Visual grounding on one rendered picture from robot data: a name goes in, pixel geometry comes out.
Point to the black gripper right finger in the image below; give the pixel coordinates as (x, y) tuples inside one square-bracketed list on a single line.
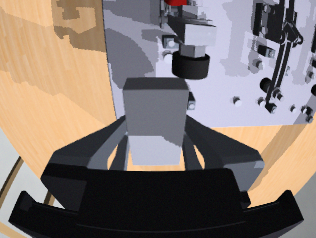
[(220, 151)]

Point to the grey fixture plate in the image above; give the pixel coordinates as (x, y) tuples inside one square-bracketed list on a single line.
[(134, 49)]

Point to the black toggle clamp with red handle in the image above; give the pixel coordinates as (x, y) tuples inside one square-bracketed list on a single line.
[(313, 50), (278, 24)]

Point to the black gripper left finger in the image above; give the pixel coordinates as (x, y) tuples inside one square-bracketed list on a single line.
[(94, 150)]

